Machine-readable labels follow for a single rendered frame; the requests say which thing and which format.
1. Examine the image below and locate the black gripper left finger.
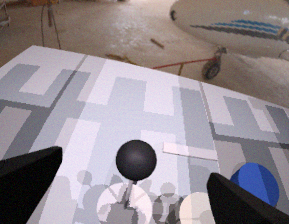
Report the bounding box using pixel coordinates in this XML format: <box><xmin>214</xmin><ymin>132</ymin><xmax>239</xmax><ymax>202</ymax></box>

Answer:
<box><xmin>0</xmin><ymin>145</ymin><xmax>63</xmax><ymax>224</ymax></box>

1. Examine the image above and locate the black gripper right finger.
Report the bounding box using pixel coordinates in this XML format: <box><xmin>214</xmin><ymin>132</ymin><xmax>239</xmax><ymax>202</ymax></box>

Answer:
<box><xmin>207</xmin><ymin>172</ymin><xmax>289</xmax><ymax>224</ymax></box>

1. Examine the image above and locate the blue short cylinder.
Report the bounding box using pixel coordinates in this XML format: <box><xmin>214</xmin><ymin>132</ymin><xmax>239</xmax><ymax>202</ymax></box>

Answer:
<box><xmin>229</xmin><ymin>163</ymin><xmax>280</xmax><ymax>206</ymax></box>

